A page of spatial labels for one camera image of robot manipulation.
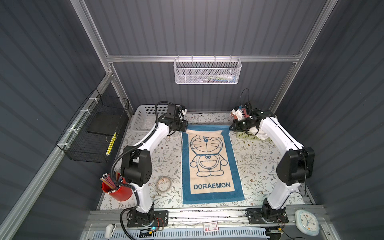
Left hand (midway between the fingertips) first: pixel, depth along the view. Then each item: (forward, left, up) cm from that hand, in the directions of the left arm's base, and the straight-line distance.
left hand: (184, 124), depth 92 cm
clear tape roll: (-30, +13, -17) cm, 37 cm away
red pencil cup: (-38, +32, -5) cm, 50 cm away
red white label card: (-53, -11, -16) cm, 56 cm away
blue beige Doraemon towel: (-25, -14, -16) cm, 33 cm away
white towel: (-19, -37, +13) cm, 43 cm away
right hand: (-7, -29, +2) cm, 29 cm away
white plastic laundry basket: (+19, +31, -11) cm, 38 cm away
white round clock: (-54, -57, -13) cm, 79 cm away
